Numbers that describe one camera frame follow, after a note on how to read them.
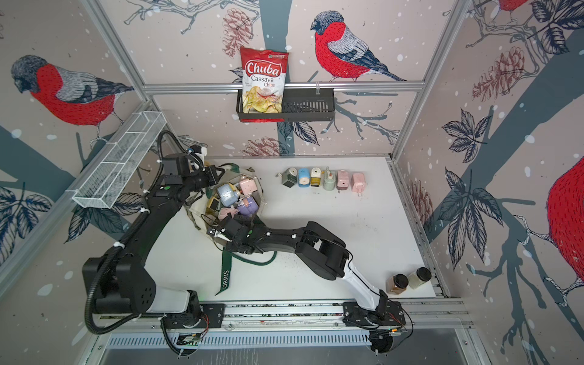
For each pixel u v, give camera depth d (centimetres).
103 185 71
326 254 52
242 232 69
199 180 70
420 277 73
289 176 104
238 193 95
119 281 40
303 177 104
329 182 104
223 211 92
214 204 90
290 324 73
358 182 103
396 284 71
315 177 107
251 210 92
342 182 104
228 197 92
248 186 96
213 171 73
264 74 83
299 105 107
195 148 73
